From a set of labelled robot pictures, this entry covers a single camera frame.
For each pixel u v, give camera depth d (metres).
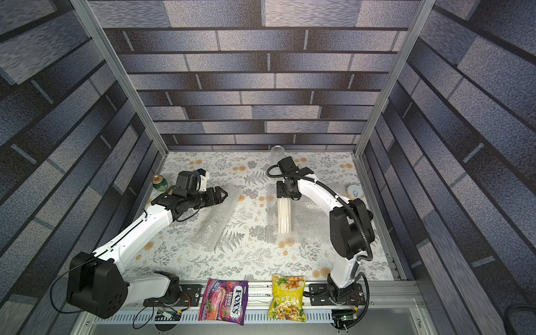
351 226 0.48
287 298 0.70
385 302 0.73
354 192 0.95
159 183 0.94
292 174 0.67
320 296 0.73
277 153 0.98
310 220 0.91
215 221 0.84
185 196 0.63
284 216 0.85
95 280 0.40
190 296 0.74
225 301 0.71
